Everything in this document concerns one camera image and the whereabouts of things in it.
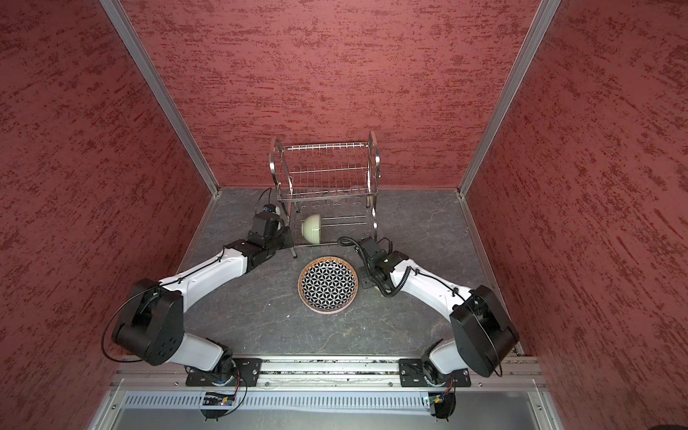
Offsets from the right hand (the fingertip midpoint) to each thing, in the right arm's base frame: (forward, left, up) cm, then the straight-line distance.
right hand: (369, 281), depth 87 cm
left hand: (+15, +27, +6) cm, 31 cm away
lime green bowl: (-6, -1, +7) cm, 9 cm away
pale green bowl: (+16, +20, +8) cm, 27 cm away
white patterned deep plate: (+1, +14, -4) cm, 15 cm away
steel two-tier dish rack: (+38, +11, +8) cm, 40 cm away
